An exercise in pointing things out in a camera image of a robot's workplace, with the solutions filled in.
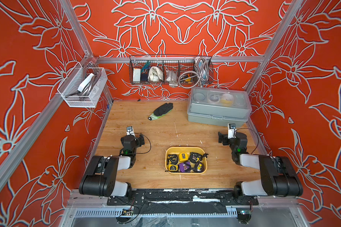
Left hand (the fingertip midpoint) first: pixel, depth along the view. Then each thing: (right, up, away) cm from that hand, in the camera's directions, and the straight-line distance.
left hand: (134, 133), depth 93 cm
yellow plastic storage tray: (+29, -10, -5) cm, 31 cm away
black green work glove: (+17, +15, +19) cm, 30 cm away
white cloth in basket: (+14, +39, -3) cm, 42 cm away
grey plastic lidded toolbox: (+57, +19, -2) cm, 60 cm away
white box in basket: (+2, +39, -3) cm, 39 cm away
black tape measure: (+26, -14, -9) cm, 31 cm away
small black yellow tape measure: (+41, -18, -13) cm, 47 cm away
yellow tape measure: (+33, -13, -7) cm, 36 cm away
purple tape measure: (+33, -18, -11) cm, 39 cm away
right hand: (+60, +2, -1) cm, 60 cm away
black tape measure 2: (+39, -13, -9) cm, 42 cm away
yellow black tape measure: (+26, -19, -11) cm, 34 cm away
